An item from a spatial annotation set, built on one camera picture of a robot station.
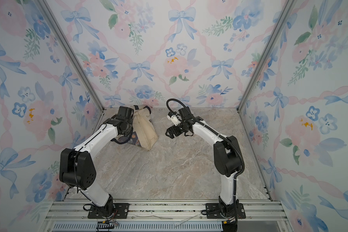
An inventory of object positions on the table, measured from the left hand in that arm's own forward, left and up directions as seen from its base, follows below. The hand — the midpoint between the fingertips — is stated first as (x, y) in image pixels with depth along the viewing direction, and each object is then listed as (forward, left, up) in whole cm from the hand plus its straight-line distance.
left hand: (132, 121), depth 91 cm
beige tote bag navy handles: (+2, -6, -9) cm, 10 cm away
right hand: (-3, -25, -4) cm, 26 cm away
